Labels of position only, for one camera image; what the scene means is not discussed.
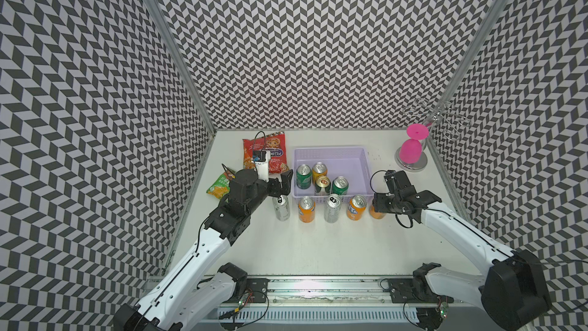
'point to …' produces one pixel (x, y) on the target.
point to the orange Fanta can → (356, 207)
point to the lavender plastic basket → (304, 155)
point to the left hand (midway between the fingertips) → (279, 171)
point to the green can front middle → (340, 185)
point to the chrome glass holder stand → (441, 115)
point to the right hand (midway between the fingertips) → (383, 205)
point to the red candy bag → (275, 143)
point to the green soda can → (303, 176)
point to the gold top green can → (323, 186)
